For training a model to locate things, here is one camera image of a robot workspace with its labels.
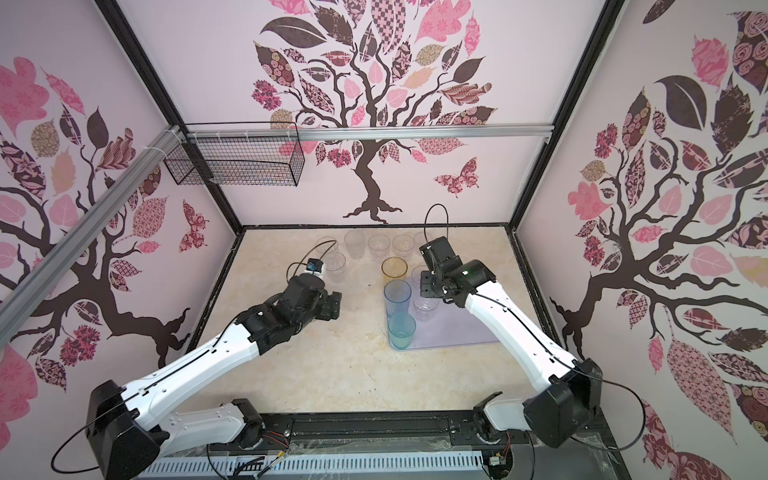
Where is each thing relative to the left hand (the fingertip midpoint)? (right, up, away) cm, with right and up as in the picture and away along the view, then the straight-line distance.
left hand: (326, 297), depth 79 cm
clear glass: (+29, -6, +16) cm, 33 cm away
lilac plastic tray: (+37, -11, +12) cm, 40 cm away
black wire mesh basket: (-31, +44, +16) cm, 56 cm away
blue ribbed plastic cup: (+20, -2, +16) cm, 25 cm away
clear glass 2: (+26, +6, +18) cm, 32 cm away
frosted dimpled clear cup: (+28, +17, +28) cm, 43 cm away
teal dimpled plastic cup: (+21, -11, +12) cm, 27 cm away
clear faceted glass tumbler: (+13, +15, +32) cm, 37 cm away
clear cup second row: (+4, +9, -6) cm, 11 cm away
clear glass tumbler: (+22, +15, +32) cm, 42 cm away
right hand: (+29, +4, 0) cm, 29 cm away
